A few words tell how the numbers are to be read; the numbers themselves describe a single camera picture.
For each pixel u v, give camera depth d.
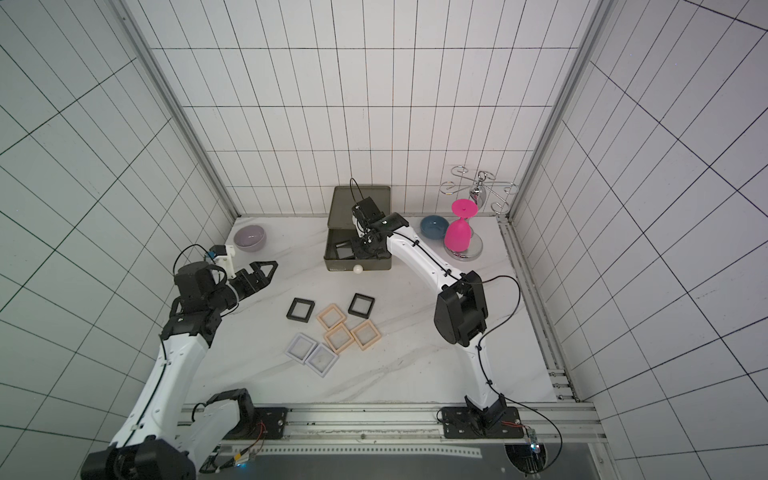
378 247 0.64
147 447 0.38
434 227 1.12
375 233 0.64
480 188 0.88
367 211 0.70
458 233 0.88
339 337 0.87
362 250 0.79
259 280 0.68
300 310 0.93
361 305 0.94
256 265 0.69
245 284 0.68
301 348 0.85
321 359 0.83
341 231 0.94
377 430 0.73
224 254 0.70
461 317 0.53
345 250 0.93
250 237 1.10
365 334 0.88
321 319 0.90
